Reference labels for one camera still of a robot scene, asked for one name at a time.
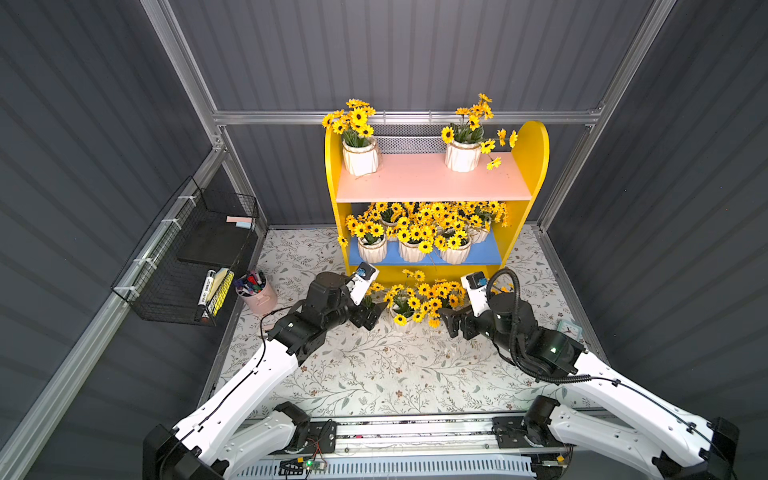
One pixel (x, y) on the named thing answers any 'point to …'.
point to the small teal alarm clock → (569, 329)
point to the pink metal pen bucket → (254, 289)
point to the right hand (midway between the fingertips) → (459, 303)
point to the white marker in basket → (207, 287)
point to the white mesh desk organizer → (410, 138)
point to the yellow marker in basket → (229, 278)
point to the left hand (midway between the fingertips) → (370, 292)
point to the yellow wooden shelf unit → (414, 216)
